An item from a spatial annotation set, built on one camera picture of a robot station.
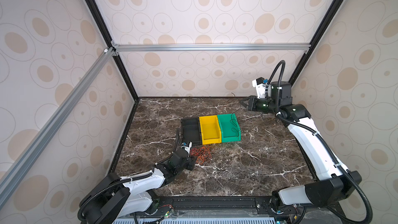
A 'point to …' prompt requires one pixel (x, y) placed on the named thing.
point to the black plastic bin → (191, 130)
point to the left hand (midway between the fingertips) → (198, 155)
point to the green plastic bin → (230, 128)
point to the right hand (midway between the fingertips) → (240, 100)
